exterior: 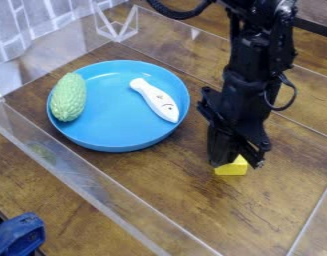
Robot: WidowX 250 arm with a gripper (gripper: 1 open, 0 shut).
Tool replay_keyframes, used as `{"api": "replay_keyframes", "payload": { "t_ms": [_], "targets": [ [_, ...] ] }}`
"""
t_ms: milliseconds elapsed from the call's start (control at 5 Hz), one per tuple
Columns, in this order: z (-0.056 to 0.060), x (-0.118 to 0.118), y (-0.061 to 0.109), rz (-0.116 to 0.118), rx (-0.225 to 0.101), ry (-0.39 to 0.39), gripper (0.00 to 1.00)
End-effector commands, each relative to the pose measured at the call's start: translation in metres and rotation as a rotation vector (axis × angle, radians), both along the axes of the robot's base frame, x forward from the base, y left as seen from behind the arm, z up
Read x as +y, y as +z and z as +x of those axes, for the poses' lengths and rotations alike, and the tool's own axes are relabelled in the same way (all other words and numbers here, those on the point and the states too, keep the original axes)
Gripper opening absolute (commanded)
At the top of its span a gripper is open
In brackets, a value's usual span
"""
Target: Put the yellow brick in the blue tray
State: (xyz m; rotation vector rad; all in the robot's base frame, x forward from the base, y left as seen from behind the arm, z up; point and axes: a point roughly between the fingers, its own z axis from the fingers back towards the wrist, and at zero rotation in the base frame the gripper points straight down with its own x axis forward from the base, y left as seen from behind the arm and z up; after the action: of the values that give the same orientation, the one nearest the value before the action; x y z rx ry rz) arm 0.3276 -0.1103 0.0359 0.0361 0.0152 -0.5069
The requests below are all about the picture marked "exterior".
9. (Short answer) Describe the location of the black cable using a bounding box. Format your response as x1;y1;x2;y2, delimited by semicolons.
144;0;216;21

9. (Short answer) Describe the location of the white toy fish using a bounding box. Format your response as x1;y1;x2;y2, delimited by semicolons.
129;78;178;123

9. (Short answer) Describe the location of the green bitter gourd toy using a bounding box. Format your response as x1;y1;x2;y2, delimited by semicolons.
49;73;86;122

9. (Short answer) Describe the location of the blue round tray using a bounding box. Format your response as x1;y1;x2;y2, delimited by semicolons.
48;60;189;152

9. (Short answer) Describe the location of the yellow butter brick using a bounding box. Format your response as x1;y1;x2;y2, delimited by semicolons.
213;156;248;176

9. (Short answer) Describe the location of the clear acrylic corner bracket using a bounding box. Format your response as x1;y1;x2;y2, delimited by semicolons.
93;3;138;43

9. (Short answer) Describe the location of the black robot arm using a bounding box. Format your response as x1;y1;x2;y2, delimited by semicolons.
197;0;296;168

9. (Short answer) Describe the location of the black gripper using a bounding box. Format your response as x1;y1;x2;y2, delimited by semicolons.
197;70;280;169

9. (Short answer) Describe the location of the blue clamp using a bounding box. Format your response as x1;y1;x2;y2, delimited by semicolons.
0;212;45;256

